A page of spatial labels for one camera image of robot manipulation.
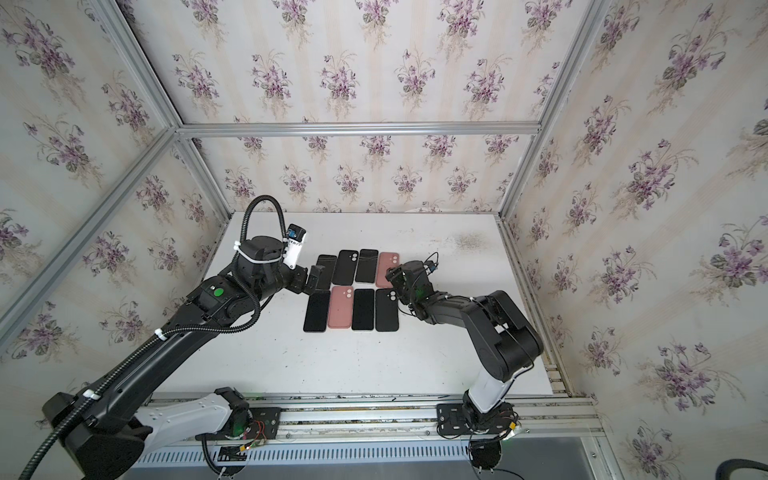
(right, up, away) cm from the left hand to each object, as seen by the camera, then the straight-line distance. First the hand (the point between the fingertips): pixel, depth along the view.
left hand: (306, 256), depth 73 cm
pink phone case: (+20, -3, +34) cm, 39 cm away
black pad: (+13, -19, +20) cm, 31 cm away
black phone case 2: (+20, -18, +21) cm, 34 cm away
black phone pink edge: (+13, -5, +32) cm, 35 cm away
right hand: (+20, -8, +21) cm, 30 cm away
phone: (-2, -18, +20) cm, 27 cm away
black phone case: (+5, -6, +32) cm, 33 cm away
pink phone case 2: (+5, -18, +22) cm, 28 cm away
